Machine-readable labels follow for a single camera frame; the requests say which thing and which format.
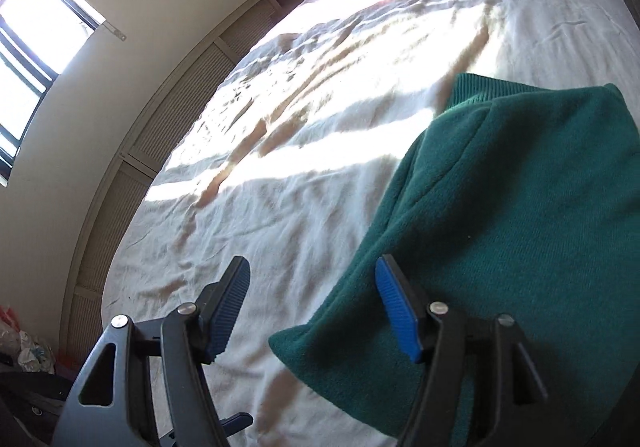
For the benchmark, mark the dark bag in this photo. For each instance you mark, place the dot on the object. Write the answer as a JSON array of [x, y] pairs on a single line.
[[30, 402]]

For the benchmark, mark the window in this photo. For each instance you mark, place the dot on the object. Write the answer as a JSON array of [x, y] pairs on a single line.
[[30, 52]]

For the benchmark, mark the slatted radiator cover cabinet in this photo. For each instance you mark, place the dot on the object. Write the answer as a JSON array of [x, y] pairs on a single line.
[[175, 102]]

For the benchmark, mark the bed with beige sheet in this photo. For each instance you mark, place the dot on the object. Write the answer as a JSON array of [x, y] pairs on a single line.
[[300, 202]]

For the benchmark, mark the green knit sweater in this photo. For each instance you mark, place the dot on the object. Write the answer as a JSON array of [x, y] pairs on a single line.
[[500, 202]]

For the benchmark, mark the pile of plastic bags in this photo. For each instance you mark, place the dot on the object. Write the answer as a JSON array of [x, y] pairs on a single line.
[[25, 347]]

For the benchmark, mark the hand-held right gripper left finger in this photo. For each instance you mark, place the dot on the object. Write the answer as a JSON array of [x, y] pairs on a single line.
[[227, 312]]

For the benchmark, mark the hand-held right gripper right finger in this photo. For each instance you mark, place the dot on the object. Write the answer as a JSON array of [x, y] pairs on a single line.
[[400, 312]]

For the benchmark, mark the window latch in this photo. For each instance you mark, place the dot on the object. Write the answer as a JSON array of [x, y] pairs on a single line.
[[114, 31]]

